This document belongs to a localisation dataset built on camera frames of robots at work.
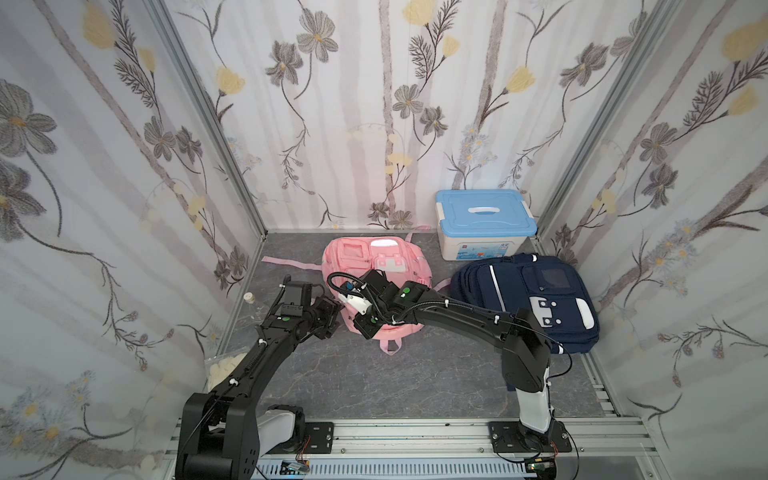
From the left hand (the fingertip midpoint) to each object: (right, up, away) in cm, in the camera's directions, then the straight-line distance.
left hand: (349, 306), depth 85 cm
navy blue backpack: (+67, +4, +14) cm, 68 cm away
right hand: (+3, -2, -5) cm, 7 cm away
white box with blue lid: (+44, +26, +16) cm, 53 cm away
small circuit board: (-9, -36, -14) cm, 40 cm away
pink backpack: (+16, +13, +19) cm, 28 cm away
